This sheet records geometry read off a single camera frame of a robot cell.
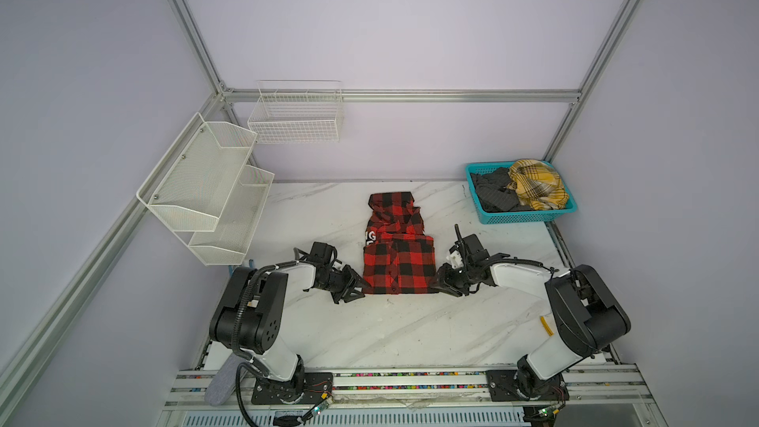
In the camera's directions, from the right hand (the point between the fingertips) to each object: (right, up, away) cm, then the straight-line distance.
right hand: (432, 285), depth 90 cm
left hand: (-20, -1, -1) cm, 20 cm away
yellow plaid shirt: (+40, +32, +15) cm, 54 cm away
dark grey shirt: (+25, +29, +16) cm, 41 cm away
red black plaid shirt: (-10, +8, +2) cm, 13 cm away
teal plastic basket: (+33, +21, +12) cm, 41 cm away
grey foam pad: (-54, -19, -17) cm, 60 cm away
